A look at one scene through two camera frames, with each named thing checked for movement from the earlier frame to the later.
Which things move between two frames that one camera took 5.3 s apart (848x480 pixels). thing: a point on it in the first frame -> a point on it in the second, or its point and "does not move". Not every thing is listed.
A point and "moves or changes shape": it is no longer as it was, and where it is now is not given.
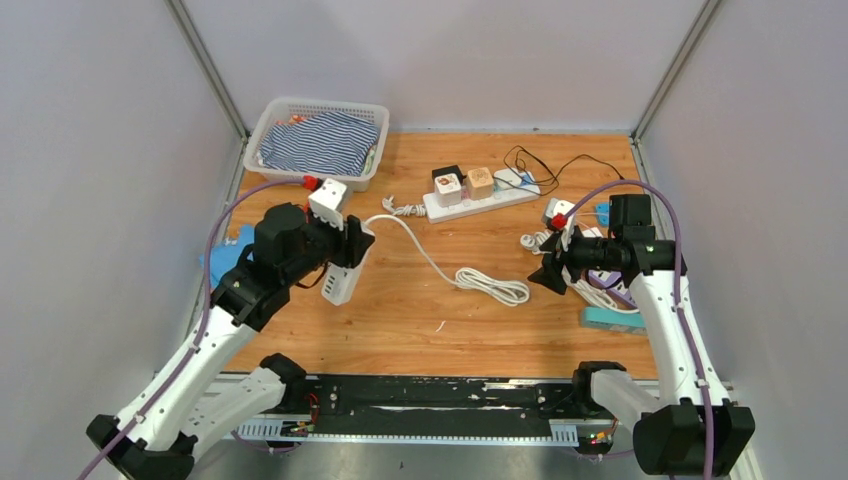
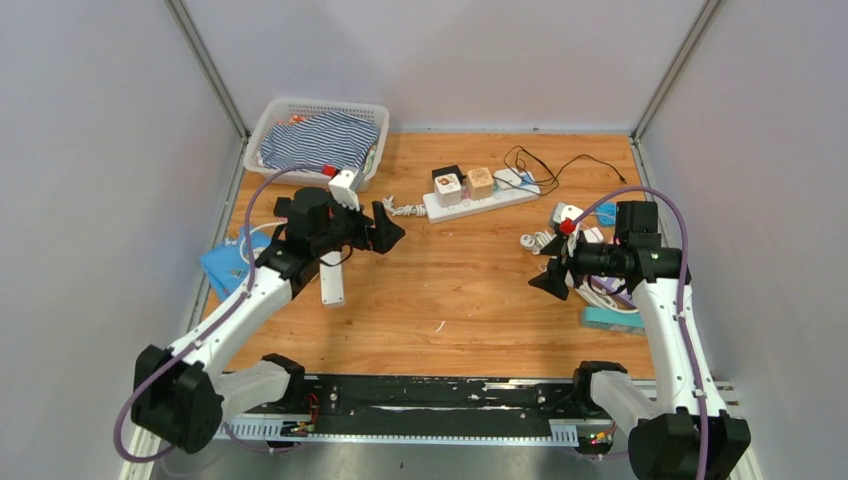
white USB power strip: (341, 283) moves or changes shape
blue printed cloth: (225, 257) does not move
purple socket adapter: (611, 281) does not move
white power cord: (508, 293) moves or changes shape
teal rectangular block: (623, 322) does not move
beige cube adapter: (479, 184) does not move
